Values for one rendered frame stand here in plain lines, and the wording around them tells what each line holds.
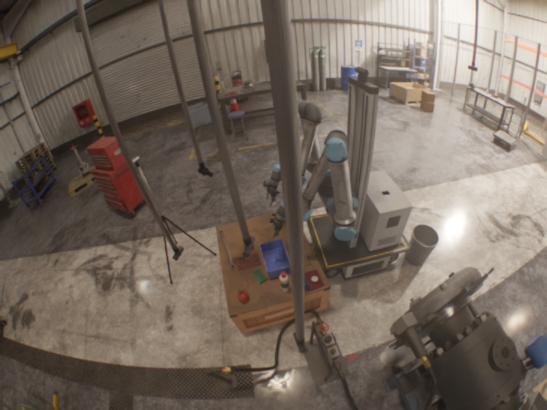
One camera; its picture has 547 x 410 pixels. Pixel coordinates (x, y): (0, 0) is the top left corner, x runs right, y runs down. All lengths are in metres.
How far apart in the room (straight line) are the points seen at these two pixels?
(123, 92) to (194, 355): 8.82
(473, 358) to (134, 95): 9.98
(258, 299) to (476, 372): 1.58
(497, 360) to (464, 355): 0.22
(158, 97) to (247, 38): 3.72
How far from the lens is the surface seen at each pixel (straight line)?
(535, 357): 1.77
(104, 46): 9.79
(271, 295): 1.85
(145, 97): 9.36
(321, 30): 9.12
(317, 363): 2.13
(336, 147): 1.24
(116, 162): 3.66
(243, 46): 8.64
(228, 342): 2.27
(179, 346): 2.43
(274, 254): 2.05
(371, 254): 2.29
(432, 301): 1.50
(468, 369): 1.60
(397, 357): 2.28
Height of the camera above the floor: 2.10
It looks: 41 degrees down
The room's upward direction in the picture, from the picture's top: 8 degrees counter-clockwise
